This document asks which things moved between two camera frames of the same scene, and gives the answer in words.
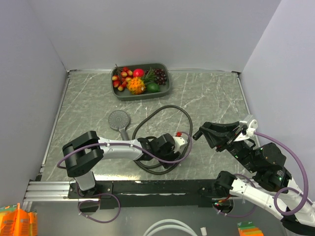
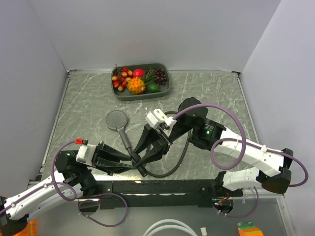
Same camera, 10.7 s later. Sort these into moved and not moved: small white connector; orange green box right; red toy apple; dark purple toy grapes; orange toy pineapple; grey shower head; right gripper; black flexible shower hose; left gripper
Moved: black flexible shower hose; left gripper; right gripper
Not moved: orange toy pineapple; orange green box right; small white connector; dark purple toy grapes; grey shower head; red toy apple
